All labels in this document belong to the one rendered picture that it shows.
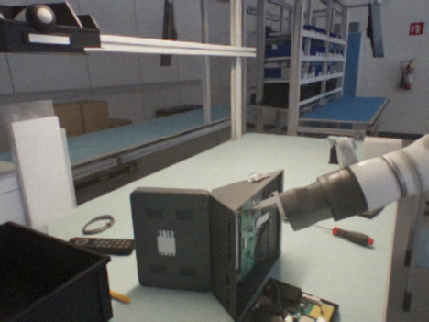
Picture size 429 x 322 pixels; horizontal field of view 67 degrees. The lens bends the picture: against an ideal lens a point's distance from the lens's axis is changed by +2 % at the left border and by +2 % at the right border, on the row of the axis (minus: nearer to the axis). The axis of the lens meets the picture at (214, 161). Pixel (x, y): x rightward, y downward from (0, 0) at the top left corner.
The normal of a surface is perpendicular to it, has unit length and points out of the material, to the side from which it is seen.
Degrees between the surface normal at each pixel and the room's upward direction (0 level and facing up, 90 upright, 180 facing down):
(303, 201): 37
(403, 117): 90
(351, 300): 0
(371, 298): 0
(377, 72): 90
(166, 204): 90
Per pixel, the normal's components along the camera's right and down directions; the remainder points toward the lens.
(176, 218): -0.18, 0.28
